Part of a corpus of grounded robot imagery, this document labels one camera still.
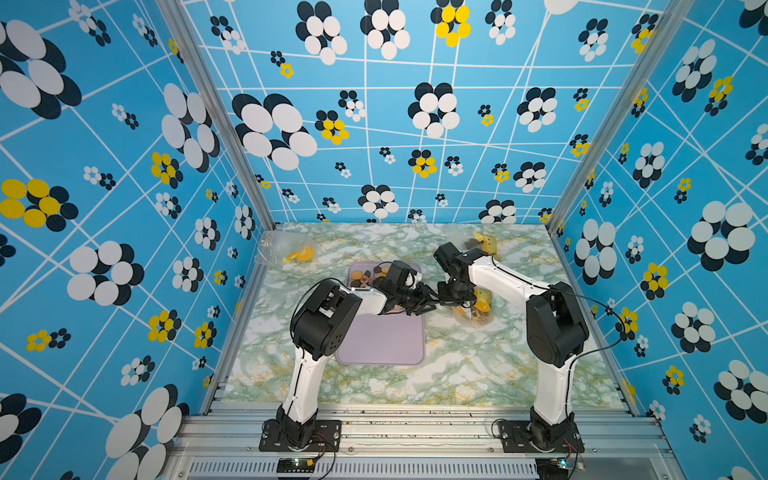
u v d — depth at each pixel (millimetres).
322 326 548
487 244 1083
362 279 1019
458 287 783
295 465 722
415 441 740
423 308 884
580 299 1042
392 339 887
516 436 728
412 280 839
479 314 935
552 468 697
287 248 1122
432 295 894
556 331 510
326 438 731
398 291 823
